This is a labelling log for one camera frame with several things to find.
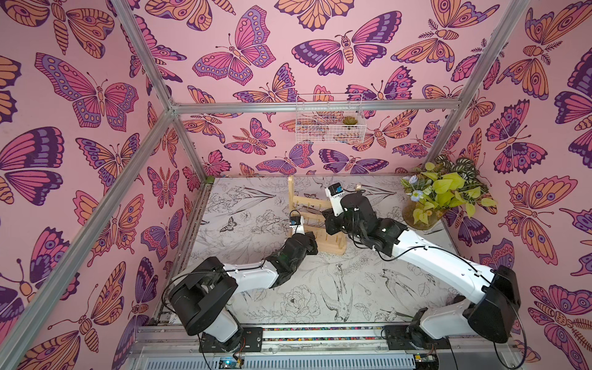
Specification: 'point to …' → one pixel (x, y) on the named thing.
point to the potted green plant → (449, 183)
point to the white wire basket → (330, 119)
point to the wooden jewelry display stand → (311, 210)
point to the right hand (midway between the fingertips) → (325, 210)
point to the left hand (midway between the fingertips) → (317, 232)
